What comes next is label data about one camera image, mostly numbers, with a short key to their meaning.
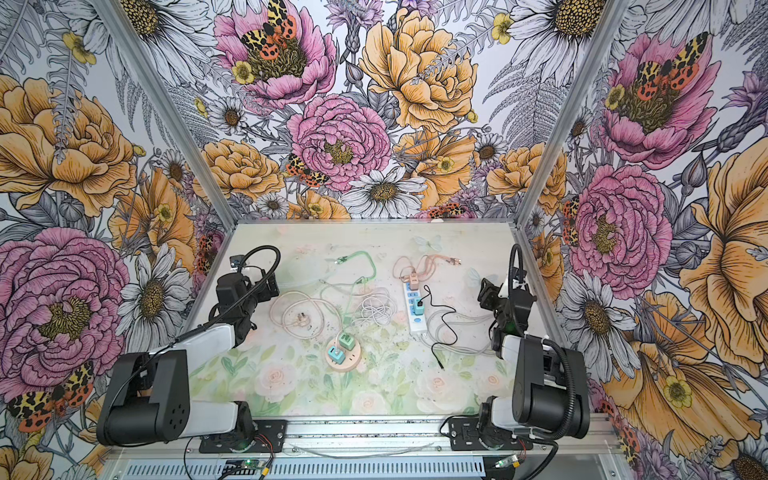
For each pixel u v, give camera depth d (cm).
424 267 107
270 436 74
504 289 81
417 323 92
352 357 85
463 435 74
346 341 83
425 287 94
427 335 92
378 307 96
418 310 91
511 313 69
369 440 75
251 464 71
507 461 72
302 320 92
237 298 70
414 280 96
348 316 97
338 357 80
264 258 76
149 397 43
